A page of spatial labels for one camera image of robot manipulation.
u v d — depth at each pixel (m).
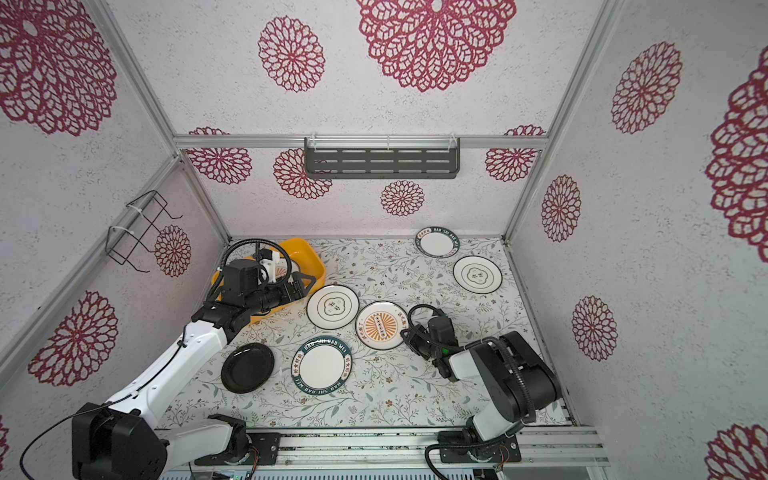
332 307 1.00
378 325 0.95
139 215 0.78
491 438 0.60
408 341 0.82
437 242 1.21
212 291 0.61
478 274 1.09
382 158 0.94
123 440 0.40
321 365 0.88
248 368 0.85
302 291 0.71
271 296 0.69
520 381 0.42
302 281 0.73
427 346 0.80
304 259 1.18
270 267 0.64
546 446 0.76
